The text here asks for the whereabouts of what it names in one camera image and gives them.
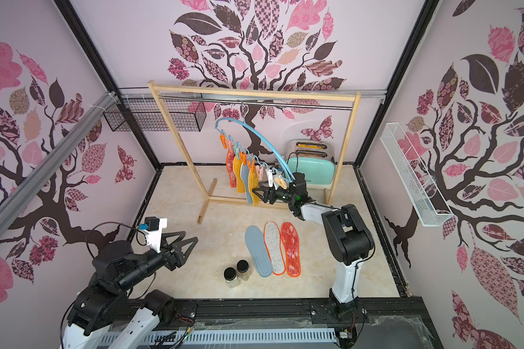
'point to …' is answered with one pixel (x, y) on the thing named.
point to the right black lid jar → (243, 270)
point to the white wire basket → (417, 181)
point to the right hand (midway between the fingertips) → (255, 188)
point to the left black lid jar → (231, 277)
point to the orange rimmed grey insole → (274, 243)
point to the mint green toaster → (314, 158)
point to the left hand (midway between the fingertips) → (190, 242)
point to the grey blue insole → (255, 243)
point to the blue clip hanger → (274, 178)
